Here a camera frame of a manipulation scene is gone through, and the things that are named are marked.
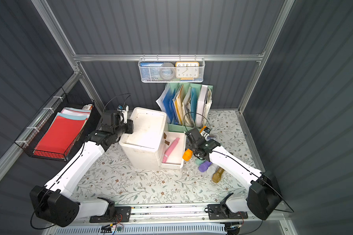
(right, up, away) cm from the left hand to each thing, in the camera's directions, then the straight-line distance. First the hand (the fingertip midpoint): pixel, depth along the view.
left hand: (129, 120), depth 79 cm
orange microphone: (+32, -19, +2) cm, 38 cm away
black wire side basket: (-36, +8, -2) cm, 37 cm away
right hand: (+36, -13, +4) cm, 39 cm away
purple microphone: (+43, -27, +8) cm, 51 cm away
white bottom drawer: (+25, -25, +12) cm, 37 cm away
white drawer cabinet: (+10, -14, -8) cm, 19 cm away
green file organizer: (+33, +10, +15) cm, 37 cm away
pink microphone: (+22, -19, +15) cm, 32 cm away
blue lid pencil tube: (+41, -6, -5) cm, 41 cm away
